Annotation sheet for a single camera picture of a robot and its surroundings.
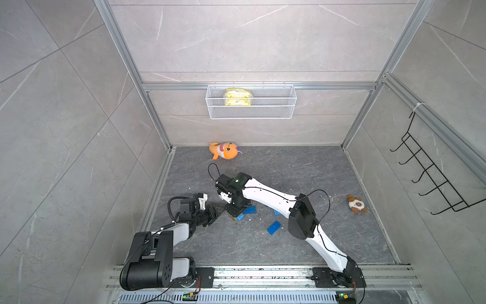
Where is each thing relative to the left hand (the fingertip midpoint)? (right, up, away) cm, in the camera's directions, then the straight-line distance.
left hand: (224, 208), depth 88 cm
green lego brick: (+6, -1, -12) cm, 13 cm away
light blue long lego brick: (+8, -3, -5) cm, 10 cm away
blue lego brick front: (+24, -8, -3) cm, 25 cm away
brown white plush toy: (+65, +2, +2) cm, 65 cm away
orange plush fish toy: (-1, +29, +19) cm, 34 cm away
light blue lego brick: (+21, +6, -29) cm, 36 cm away
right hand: (+6, -1, -2) cm, 7 cm away
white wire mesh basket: (+23, +55, +12) cm, 61 cm away
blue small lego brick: (+14, -1, +2) cm, 14 cm away
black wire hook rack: (+78, +9, -29) cm, 84 cm away
